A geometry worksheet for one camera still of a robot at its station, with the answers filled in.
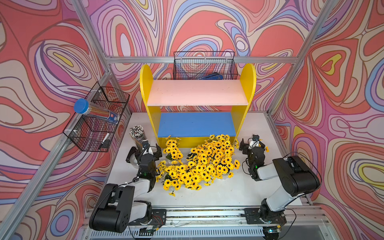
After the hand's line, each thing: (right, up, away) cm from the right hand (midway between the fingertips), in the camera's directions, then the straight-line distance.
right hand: (250, 142), depth 93 cm
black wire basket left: (-88, +8, -22) cm, 91 cm away
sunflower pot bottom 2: (+5, -2, -10) cm, 11 cm away
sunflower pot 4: (-29, -14, -19) cm, 38 cm away
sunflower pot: (-48, -14, -21) cm, 54 cm away
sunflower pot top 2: (-32, -6, -15) cm, 36 cm away
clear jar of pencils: (-69, +7, -8) cm, 70 cm away
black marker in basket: (-81, +3, -21) cm, 84 cm away
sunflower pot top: (-47, -4, -13) cm, 49 cm away
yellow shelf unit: (-37, +23, +30) cm, 53 cm away
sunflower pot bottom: (-38, -14, -20) cm, 45 cm away
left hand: (-62, -1, -6) cm, 63 cm away
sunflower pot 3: (-20, -11, -18) cm, 29 cm away
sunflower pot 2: (-21, -1, -9) cm, 23 cm away
